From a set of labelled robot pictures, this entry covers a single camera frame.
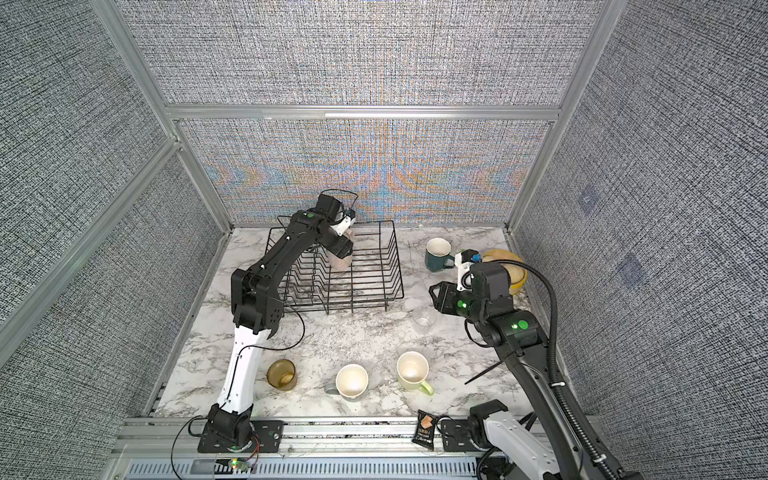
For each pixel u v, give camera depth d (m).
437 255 0.98
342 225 0.88
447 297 0.62
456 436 0.73
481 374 0.83
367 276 1.03
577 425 0.39
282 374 0.82
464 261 0.64
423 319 0.92
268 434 0.74
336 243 0.90
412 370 0.84
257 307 0.61
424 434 0.73
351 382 0.83
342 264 1.03
